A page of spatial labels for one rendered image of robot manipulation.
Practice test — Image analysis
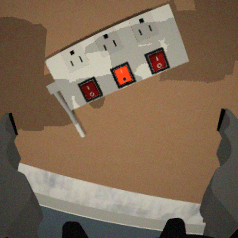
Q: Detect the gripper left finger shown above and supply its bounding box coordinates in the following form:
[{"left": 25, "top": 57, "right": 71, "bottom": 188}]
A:
[{"left": 0, "top": 113, "right": 43, "bottom": 238}]

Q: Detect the white power strip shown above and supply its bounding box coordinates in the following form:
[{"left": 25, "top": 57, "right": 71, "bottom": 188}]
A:
[{"left": 45, "top": 4, "right": 189, "bottom": 138}]

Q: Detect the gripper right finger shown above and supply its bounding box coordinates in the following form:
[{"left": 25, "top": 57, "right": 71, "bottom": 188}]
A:
[{"left": 199, "top": 108, "right": 238, "bottom": 238}]

